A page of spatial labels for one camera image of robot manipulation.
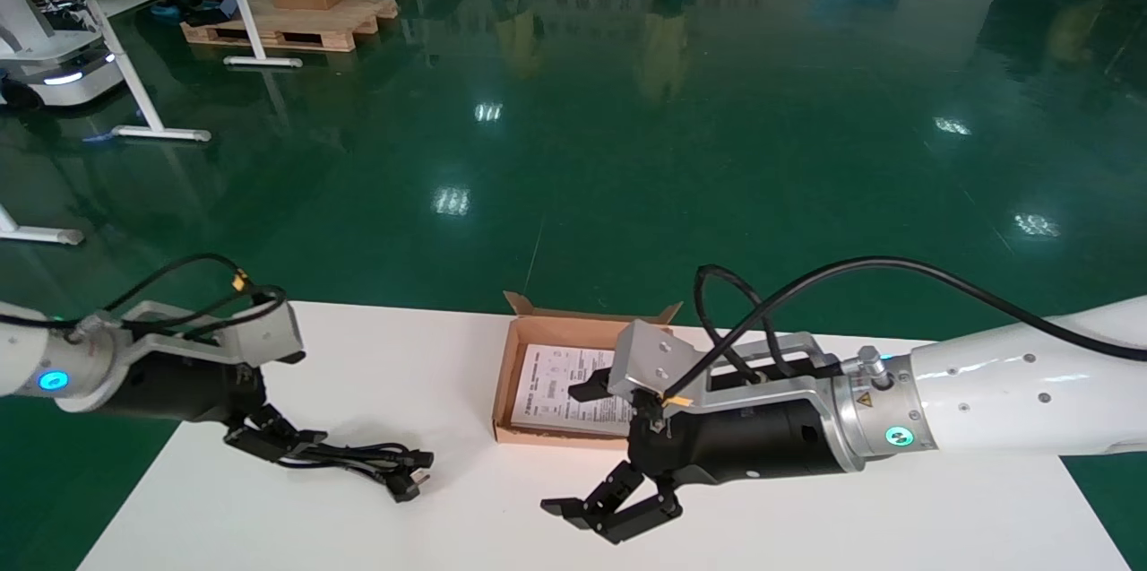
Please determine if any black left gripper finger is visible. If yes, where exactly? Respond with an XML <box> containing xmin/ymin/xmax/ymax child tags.
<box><xmin>223</xmin><ymin>422</ymin><xmax>302</xmax><ymax>467</ymax></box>
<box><xmin>254</xmin><ymin>404</ymin><xmax>329</xmax><ymax>449</ymax></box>

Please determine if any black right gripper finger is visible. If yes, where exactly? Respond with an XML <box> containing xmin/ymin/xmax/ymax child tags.
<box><xmin>567</xmin><ymin>367</ymin><xmax>619</xmax><ymax>403</ymax></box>
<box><xmin>540</xmin><ymin>461</ymin><xmax>682</xmax><ymax>545</ymax></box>

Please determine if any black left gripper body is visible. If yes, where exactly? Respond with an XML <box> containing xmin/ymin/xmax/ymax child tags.
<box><xmin>90</xmin><ymin>360</ymin><xmax>268</xmax><ymax>426</ymax></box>

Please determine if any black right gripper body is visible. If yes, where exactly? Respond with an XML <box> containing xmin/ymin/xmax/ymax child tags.
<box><xmin>627</xmin><ymin>401</ymin><xmax>852</xmax><ymax>487</ymax></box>

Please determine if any brown cardboard storage box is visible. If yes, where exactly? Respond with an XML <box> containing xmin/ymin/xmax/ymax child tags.
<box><xmin>491</xmin><ymin>290</ymin><xmax>684</xmax><ymax>449</ymax></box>

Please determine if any black power cable with plug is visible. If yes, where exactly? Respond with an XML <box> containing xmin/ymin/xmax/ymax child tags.
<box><xmin>278</xmin><ymin>441</ymin><xmax>436</xmax><ymax>503</ymax></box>

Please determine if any printed white instruction sheet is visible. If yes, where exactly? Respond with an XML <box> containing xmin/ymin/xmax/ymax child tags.
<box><xmin>511</xmin><ymin>343</ymin><xmax>637</xmax><ymax>428</ymax></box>

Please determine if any white wheeled robot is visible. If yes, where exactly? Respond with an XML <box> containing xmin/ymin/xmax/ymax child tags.
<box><xmin>0</xmin><ymin>0</ymin><xmax>125</xmax><ymax>108</ymax></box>

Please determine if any wooden pallet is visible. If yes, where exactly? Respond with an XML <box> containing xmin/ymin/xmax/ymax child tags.
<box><xmin>179</xmin><ymin>0</ymin><xmax>398</xmax><ymax>53</ymax></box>

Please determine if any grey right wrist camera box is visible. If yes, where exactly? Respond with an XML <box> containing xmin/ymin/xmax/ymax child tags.
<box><xmin>608</xmin><ymin>320</ymin><xmax>843</xmax><ymax>415</ymax></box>

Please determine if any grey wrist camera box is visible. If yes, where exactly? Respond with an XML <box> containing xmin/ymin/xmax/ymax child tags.
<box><xmin>116</xmin><ymin>298</ymin><xmax>306</xmax><ymax>370</ymax></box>
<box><xmin>608</xmin><ymin>320</ymin><xmax>843</xmax><ymax>415</ymax></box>

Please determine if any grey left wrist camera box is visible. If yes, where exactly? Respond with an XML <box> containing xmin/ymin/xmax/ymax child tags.
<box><xmin>116</xmin><ymin>298</ymin><xmax>306</xmax><ymax>370</ymax></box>

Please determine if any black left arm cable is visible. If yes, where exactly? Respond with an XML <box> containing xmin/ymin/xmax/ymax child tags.
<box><xmin>0</xmin><ymin>253</ymin><xmax>288</xmax><ymax>348</ymax></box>

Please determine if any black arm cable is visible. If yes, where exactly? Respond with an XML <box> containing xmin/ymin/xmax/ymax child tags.
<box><xmin>693</xmin><ymin>255</ymin><xmax>1147</xmax><ymax>402</ymax></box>
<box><xmin>0</xmin><ymin>253</ymin><xmax>288</xmax><ymax>348</ymax></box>

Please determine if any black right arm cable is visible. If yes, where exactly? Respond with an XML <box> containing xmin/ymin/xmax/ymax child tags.
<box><xmin>693</xmin><ymin>255</ymin><xmax>1147</xmax><ymax>402</ymax></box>

